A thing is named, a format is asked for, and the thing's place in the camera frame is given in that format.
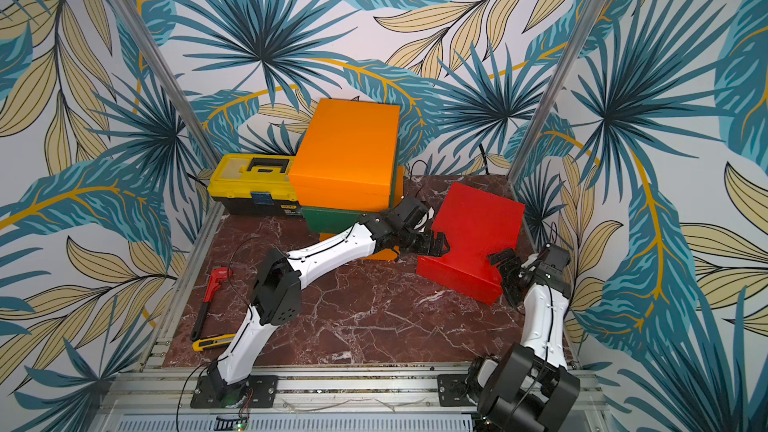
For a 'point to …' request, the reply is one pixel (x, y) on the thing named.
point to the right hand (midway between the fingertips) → (496, 268)
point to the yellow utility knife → (204, 343)
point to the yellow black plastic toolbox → (253, 184)
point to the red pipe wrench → (217, 274)
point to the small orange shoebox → (382, 255)
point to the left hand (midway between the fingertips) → (439, 253)
